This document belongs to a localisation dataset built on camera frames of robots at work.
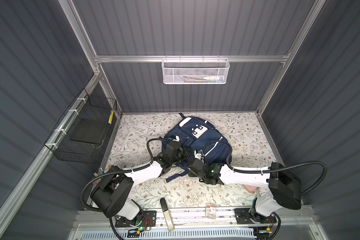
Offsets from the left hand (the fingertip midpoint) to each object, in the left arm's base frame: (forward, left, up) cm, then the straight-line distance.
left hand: (193, 149), depth 85 cm
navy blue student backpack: (+7, -8, -1) cm, 11 cm away
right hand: (-9, +2, -6) cm, 11 cm away
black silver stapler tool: (-31, +15, -10) cm, 36 cm away
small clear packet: (-30, -7, -10) cm, 32 cm away
